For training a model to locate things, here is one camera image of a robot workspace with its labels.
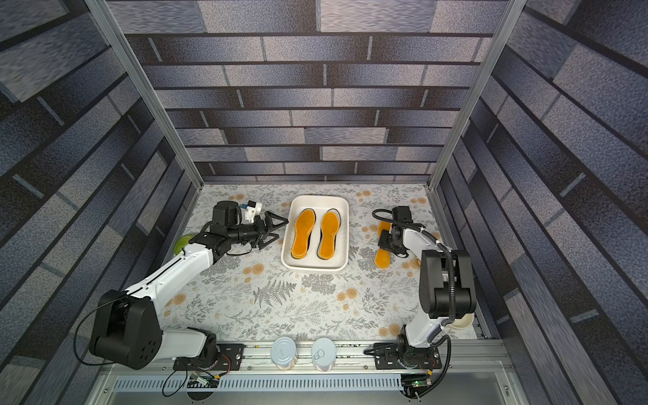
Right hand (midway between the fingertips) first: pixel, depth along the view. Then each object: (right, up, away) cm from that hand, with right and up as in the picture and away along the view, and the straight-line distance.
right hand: (386, 243), depth 96 cm
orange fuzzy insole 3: (-2, -4, -5) cm, 7 cm away
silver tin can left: (-36, -27, -26) cm, 52 cm away
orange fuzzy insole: (-33, +6, +4) cm, 34 cm away
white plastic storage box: (-28, +2, +6) cm, 28 cm away
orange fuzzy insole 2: (-22, +6, +4) cm, 23 cm away
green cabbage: (-77, +1, -6) cm, 77 cm away
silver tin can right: (-24, -28, -27) cm, 45 cm away
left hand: (-37, +8, -18) cm, 42 cm away
